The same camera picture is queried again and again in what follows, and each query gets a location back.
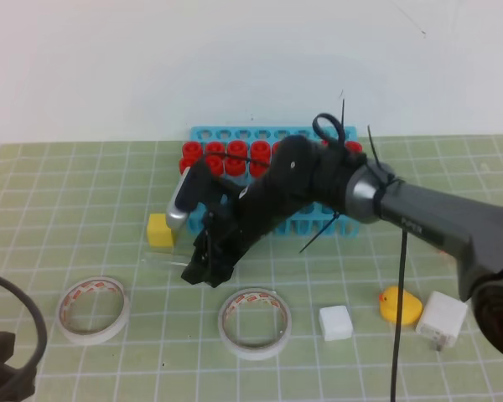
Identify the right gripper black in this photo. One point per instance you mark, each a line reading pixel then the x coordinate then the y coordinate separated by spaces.
pixel 233 223

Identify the tape roll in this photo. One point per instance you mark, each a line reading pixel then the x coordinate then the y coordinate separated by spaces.
pixel 255 324
pixel 93 311

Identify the red-capped clear tube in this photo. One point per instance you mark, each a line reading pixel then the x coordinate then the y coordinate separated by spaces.
pixel 165 260

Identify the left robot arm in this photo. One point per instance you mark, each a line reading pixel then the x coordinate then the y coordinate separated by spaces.
pixel 26 388

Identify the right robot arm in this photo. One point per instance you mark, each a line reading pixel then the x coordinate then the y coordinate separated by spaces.
pixel 303 172

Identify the front row tube two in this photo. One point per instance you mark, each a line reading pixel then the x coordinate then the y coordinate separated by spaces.
pixel 216 165

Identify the row tube two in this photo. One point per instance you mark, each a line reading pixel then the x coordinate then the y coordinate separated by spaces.
pixel 216 165
pixel 215 149

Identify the cyan test tube rack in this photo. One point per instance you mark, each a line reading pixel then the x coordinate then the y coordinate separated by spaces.
pixel 308 221

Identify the front row tube four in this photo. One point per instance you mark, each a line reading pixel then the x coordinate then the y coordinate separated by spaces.
pixel 257 169

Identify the row tube four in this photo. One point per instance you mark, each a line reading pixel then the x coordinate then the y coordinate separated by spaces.
pixel 257 169
pixel 260 150

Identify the front row tube one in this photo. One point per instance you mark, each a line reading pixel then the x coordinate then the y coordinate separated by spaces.
pixel 185 163

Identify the row tube one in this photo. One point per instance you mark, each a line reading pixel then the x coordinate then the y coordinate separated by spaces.
pixel 192 150
pixel 185 163

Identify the back row tube one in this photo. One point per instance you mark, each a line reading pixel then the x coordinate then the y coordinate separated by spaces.
pixel 192 150

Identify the back row tube two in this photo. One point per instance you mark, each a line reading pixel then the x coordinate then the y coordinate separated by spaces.
pixel 215 149

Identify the back row tube three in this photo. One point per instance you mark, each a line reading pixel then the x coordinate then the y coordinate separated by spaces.
pixel 237 150

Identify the back row tube four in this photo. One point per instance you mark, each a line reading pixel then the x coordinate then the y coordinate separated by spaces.
pixel 260 150

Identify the green grid cloth mat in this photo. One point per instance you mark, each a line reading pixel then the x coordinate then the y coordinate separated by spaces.
pixel 71 211

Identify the back row tube eight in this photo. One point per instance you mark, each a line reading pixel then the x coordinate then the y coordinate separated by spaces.
pixel 354 147

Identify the yellow cube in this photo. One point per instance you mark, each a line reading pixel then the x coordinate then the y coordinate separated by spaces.
pixel 159 234

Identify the white cube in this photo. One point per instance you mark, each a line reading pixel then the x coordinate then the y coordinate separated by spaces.
pixel 335 323

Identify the yellow rubber duck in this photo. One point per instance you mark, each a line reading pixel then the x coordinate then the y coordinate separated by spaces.
pixel 412 307

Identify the white power adapter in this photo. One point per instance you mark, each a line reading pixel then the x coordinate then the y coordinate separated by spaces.
pixel 442 320

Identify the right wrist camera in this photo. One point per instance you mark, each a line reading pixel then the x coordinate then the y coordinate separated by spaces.
pixel 196 185

